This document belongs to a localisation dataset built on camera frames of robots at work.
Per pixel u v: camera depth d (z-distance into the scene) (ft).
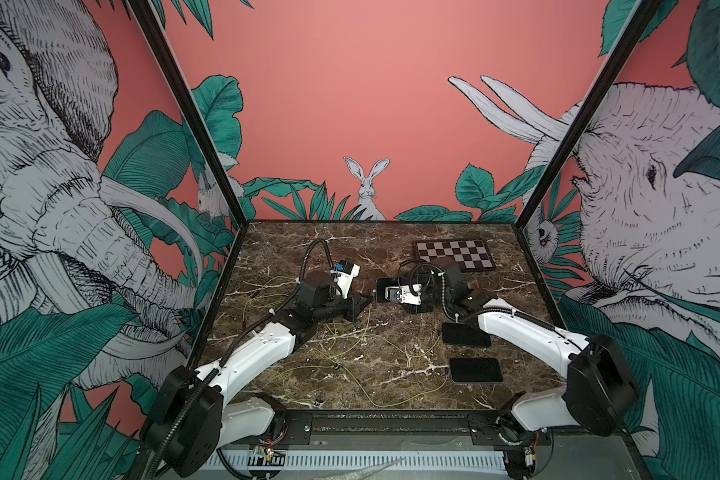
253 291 3.29
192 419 1.31
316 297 2.01
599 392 1.37
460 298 2.04
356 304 2.30
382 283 2.62
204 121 3.04
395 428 2.45
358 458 2.56
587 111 2.83
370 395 2.61
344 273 2.35
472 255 3.53
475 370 2.84
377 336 2.97
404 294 2.30
